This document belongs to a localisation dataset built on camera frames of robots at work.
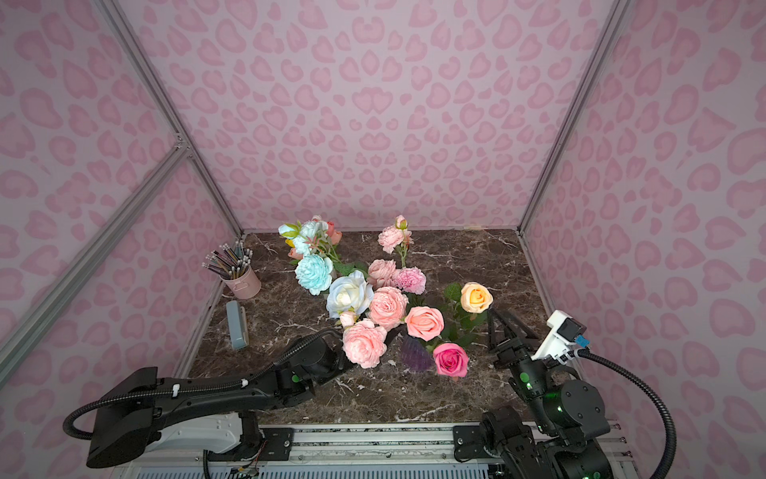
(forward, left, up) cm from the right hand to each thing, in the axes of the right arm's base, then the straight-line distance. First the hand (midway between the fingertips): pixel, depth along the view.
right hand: (489, 316), depth 56 cm
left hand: (+1, +16, -7) cm, 18 cm away
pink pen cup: (+24, +67, -27) cm, 76 cm away
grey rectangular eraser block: (+12, +66, -30) cm, 74 cm away
